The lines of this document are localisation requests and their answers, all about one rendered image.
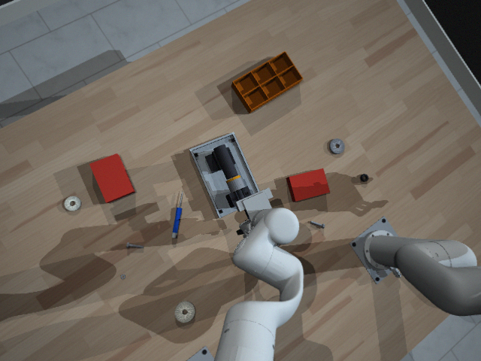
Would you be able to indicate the blue screwdriver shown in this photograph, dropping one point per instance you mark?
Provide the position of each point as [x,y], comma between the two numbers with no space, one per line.
[177,220]

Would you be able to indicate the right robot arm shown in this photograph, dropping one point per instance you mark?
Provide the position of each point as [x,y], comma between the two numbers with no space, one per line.
[455,290]

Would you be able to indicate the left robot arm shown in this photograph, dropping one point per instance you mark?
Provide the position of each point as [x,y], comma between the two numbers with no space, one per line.
[249,329]

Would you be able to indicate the red rectangular block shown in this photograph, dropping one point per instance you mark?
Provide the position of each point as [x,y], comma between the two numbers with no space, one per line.
[112,178]
[307,185]

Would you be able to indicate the brown compartment tray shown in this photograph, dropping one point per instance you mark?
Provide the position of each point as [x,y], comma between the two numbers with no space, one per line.
[266,82]

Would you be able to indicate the white ring spacer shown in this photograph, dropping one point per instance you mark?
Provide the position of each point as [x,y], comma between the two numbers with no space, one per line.
[184,318]

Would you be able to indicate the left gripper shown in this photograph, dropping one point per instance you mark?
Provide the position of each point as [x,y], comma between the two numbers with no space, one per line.
[244,228]

